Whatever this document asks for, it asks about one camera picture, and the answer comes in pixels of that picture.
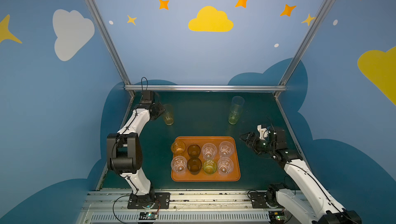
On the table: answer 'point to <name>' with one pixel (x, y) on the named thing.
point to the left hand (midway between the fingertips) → (163, 109)
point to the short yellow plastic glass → (178, 147)
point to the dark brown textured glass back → (194, 150)
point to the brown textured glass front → (194, 165)
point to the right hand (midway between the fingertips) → (244, 138)
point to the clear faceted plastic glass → (179, 164)
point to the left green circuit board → (148, 216)
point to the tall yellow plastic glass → (168, 115)
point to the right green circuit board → (277, 217)
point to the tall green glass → (235, 113)
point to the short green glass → (210, 167)
